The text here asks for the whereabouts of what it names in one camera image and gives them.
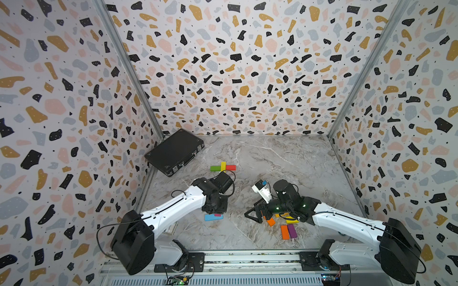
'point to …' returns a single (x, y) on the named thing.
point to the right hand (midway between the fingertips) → (251, 210)
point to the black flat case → (175, 152)
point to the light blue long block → (211, 217)
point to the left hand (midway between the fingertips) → (223, 209)
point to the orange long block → (271, 221)
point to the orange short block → (285, 232)
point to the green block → (215, 168)
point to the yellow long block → (223, 165)
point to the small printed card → (172, 228)
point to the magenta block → (217, 214)
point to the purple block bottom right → (292, 232)
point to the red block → (231, 167)
